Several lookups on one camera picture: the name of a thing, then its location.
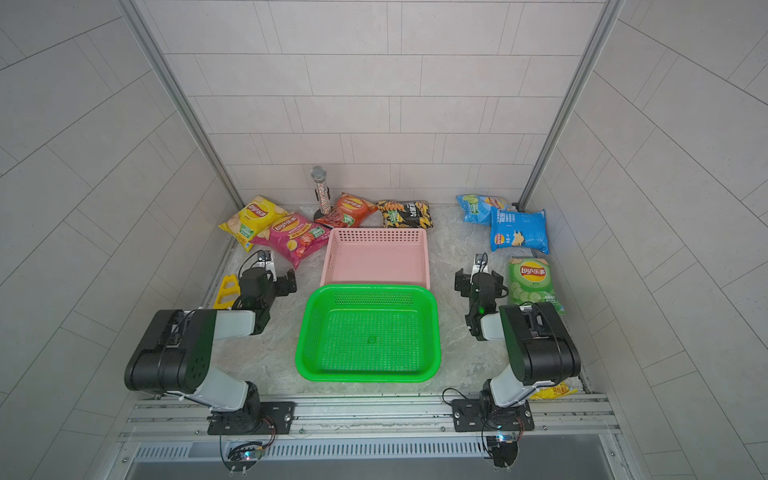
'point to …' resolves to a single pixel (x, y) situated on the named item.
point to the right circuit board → (504, 449)
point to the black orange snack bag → (412, 214)
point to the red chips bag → (348, 211)
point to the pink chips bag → (294, 235)
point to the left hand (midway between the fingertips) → (284, 266)
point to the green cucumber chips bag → (530, 280)
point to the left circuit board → (242, 455)
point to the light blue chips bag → (477, 209)
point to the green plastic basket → (369, 334)
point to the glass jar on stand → (321, 192)
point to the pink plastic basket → (376, 256)
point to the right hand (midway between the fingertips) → (477, 266)
